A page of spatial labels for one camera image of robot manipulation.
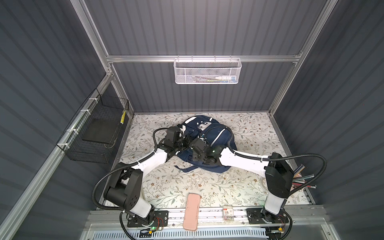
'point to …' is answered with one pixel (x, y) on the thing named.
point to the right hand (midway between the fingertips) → (196, 154)
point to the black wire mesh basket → (91, 137)
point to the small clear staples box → (228, 213)
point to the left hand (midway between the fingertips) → (198, 140)
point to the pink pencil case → (191, 217)
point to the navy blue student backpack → (213, 132)
